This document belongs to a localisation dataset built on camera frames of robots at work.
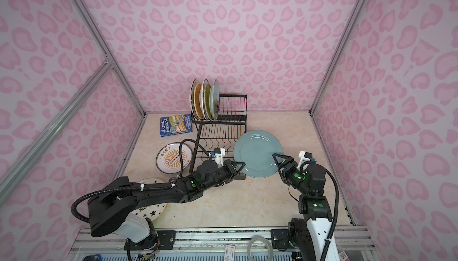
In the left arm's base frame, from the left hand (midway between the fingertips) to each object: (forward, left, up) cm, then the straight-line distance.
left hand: (249, 163), depth 73 cm
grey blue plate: (+8, -4, -2) cm, 9 cm away
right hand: (+1, -10, +2) cm, 10 cm away
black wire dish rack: (+31, +13, -18) cm, 38 cm away
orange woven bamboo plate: (+25, +22, +12) cm, 36 cm away
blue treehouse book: (+37, +43, -18) cm, 59 cm away
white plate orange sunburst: (+14, +42, -20) cm, 49 cm away
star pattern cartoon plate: (-13, +42, -19) cm, 48 cm away
